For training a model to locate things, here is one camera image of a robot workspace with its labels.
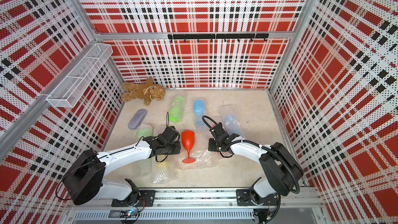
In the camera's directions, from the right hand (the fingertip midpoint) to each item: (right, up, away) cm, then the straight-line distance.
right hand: (214, 145), depth 89 cm
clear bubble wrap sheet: (-5, -7, -2) cm, 9 cm away
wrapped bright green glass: (-25, +20, +15) cm, 35 cm away
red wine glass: (-15, +4, 0) cm, 15 cm away
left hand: (-19, -1, -1) cm, 19 cm away
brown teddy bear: (-48, +33, +22) cm, 62 cm away
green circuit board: (-39, -26, -19) cm, 51 cm away
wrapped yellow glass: (-26, -10, -14) cm, 31 cm away
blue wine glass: (-9, +22, +12) cm, 27 cm away
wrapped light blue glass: (+11, +14, +5) cm, 19 cm away
